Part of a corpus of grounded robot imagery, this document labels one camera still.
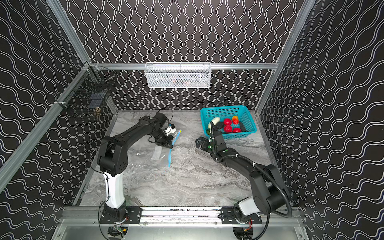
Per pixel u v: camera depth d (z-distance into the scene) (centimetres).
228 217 73
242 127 106
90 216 76
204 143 80
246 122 106
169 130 83
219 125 106
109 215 68
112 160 53
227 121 109
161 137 80
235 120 110
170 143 90
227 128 104
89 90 97
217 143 69
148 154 98
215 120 110
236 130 104
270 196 43
